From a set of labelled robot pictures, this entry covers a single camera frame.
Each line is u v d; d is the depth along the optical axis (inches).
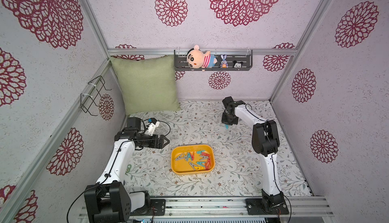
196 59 33.4
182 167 34.1
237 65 36.3
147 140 23.8
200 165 34.3
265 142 23.8
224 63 35.5
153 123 29.0
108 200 15.7
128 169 33.7
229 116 33.6
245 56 36.9
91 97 29.8
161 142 28.1
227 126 40.4
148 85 37.7
